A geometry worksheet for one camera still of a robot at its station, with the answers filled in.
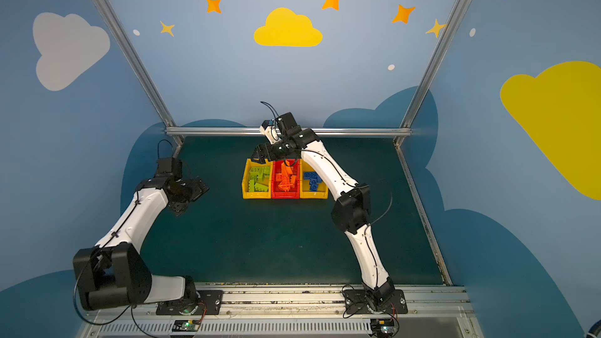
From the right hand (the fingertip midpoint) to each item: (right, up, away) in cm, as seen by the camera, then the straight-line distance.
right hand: (262, 153), depth 85 cm
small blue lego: (+20, -14, +16) cm, 29 cm away
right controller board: (+40, -55, -14) cm, 69 cm away
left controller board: (-21, -54, -15) cm, 59 cm away
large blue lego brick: (+20, -10, +19) cm, 29 cm away
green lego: (-4, -8, +19) cm, 21 cm away
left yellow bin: (-9, -17, +11) cm, 22 cm away
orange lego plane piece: (+7, -10, +16) cm, 20 cm away
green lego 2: (-8, -13, +15) cm, 22 cm away
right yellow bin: (+16, -12, +12) cm, 23 cm away
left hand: (-23, -15, +1) cm, 27 cm away
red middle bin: (+4, -16, +13) cm, 21 cm away
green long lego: (-3, -13, +16) cm, 21 cm away
